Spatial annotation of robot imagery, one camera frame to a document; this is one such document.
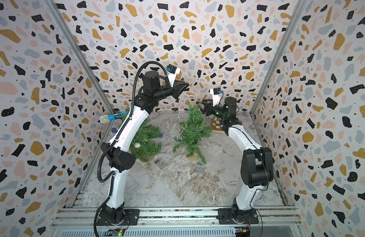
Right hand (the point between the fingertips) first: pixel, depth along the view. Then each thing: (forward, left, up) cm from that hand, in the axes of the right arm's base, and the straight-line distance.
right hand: (200, 102), depth 81 cm
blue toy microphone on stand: (-4, +56, -10) cm, 58 cm away
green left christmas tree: (-21, +27, -10) cm, 36 cm away
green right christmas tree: (-20, +3, 0) cm, 20 cm away
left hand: (0, +6, +12) cm, 13 cm away
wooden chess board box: (+6, -12, -28) cm, 31 cm away
